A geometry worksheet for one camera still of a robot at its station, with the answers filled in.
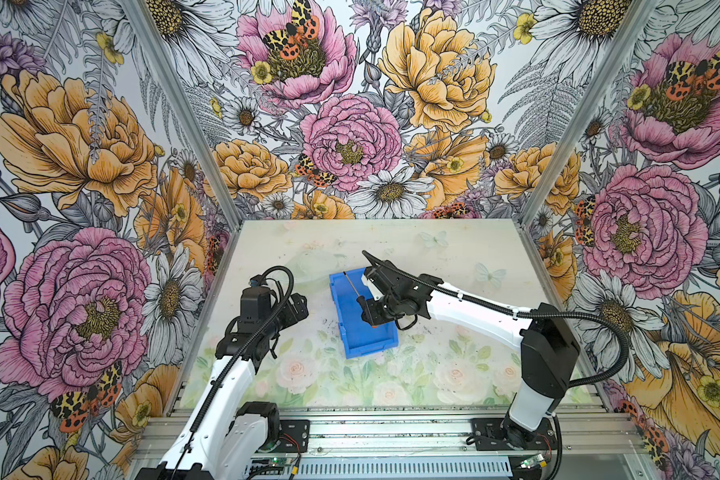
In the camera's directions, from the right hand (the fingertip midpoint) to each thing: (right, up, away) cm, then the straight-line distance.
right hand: (371, 324), depth 82 cm
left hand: (-21, +2, +1) cm, 22 cm away
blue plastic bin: (-3, -6, +7) cm, 10 cm away
